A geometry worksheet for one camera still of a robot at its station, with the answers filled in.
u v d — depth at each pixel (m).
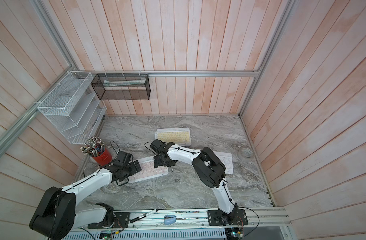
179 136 1.04
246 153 0.97
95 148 0.82
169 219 0.72
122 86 1.04
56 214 0.41
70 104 0.76
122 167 0.69
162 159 0.69
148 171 0.90
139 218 0.73
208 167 0.52
